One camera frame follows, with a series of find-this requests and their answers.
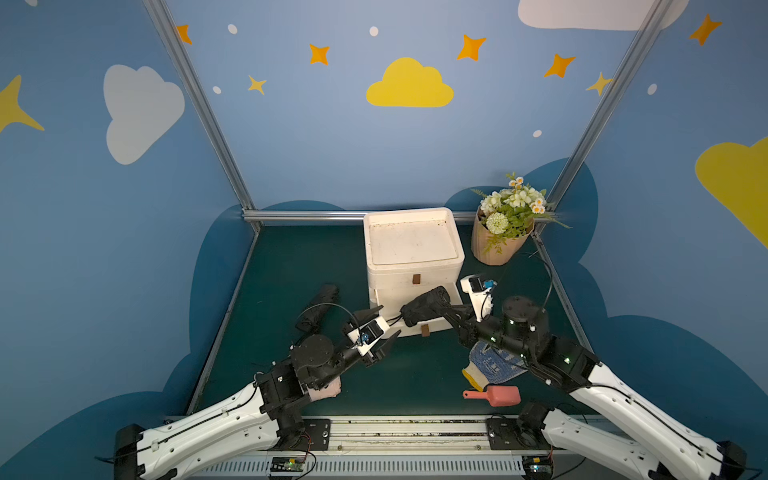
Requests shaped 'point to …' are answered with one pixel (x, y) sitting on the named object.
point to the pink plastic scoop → (498, 396)
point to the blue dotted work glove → (489, 364)
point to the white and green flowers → (509, 213)
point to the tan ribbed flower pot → (492, 257)
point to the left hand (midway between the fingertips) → (385, 313)
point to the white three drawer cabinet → (409, 252)
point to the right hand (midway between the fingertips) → (448, 306)
